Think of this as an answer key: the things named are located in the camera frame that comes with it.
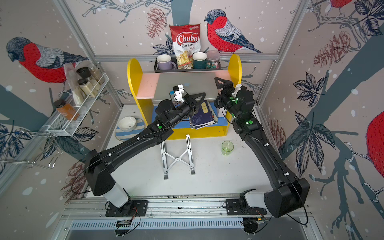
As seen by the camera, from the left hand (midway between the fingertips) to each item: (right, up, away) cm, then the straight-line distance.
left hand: (209, 91), depth 61 cm
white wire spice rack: (-69, -15, +8) cm, 71 cm away
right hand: (+1, +5, +5) cm, 7 cm away
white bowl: (-54, -16, +43) cm, 71 cm away
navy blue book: (-1, -10, +29) cm, 31 cm away
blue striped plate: (-56, -24, +40) cm, 73 cm away
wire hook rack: (-64, -18, -1) cm, 66 cm away
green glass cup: (+15, -31, +33) cm, 48 cm away
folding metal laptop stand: (-22, -38, +28) cm, 52 cm away
